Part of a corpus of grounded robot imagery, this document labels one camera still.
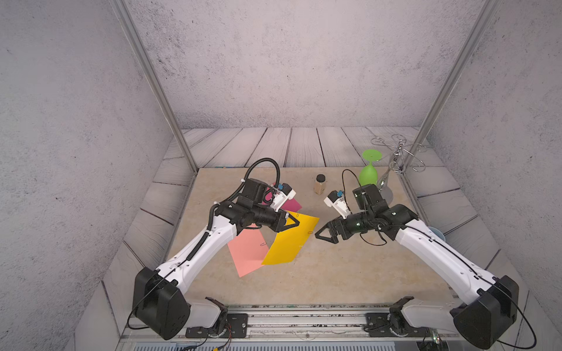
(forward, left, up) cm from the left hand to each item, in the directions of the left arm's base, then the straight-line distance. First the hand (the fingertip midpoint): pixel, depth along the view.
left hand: (300, 224), depth 71 cm
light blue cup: (+4, -54, -15) cm, 57 cm away
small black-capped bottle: (+32, -12, -16) cm, 37 cm away
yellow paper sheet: (-6, +4, -3) cm, 8 cm away
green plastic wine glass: (+26, -31, -5) cm, 40 cm away
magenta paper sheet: (+2, +3, +8) cm, 9 cm away
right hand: (-2, -8, -2) cm, 9 cm away
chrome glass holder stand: (+29, -44, +2) cm, 53 cm away
